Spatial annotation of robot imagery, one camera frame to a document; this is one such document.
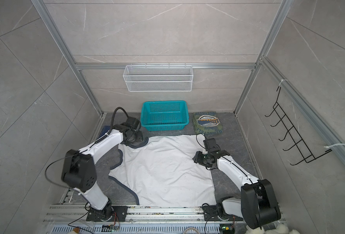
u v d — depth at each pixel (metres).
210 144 0.69
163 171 0.88
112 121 0.66
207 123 1.08
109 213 0.67
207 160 0.63
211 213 0.73
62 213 0.75
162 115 1.18
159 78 1.01
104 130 1.08
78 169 0.46
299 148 0.62
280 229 0.66
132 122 0.72
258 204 0.41
